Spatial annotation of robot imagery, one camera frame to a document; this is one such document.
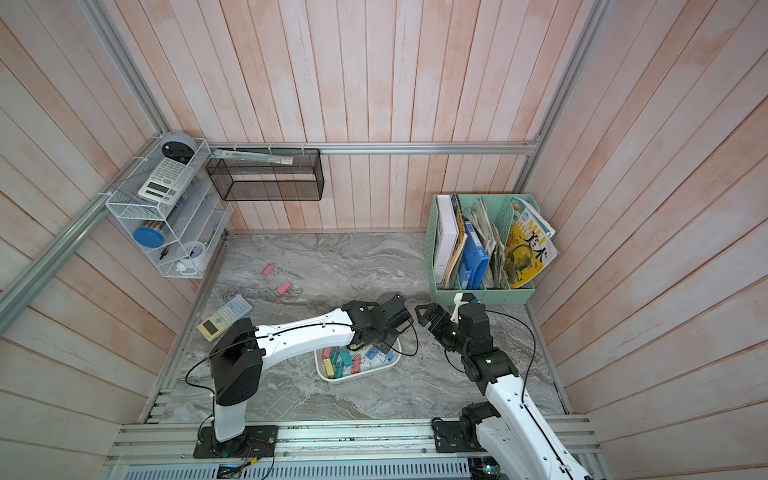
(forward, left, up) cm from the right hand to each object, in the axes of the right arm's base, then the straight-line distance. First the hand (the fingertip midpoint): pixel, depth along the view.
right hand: (423, 312), depth 80 cm
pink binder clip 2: (+17, +47, -14) cm, 52 cm away
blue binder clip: (-6, +15, -13) cm, 21 cm away
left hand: (-4, +12, -7) cm, 14 cm away
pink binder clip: (+24, +54, -12) cm, 60 cm away
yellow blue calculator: (+1, +64, -12) cm, 65 cm away
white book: (+20, -7, +9) cm, 23 cm away
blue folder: (+15, -16, +4) cm, 22 cm away
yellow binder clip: (-12, +27, -12) cm, 31 cm away
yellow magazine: (+23, -35, +3) cm, 42 cm away
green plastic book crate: (+13, -34, -11) cm, 38 cm away
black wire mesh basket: (+51, +54, +10) cm, 75 cm away
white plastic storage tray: (-10, +23, -12) cm, 28 cm away
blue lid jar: (+11, +73, +18) cm, 76 cm away
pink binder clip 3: (-10, +19, -14) cm, 25 cm away
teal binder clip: (-7, +22, -14) cm, 27 cm away
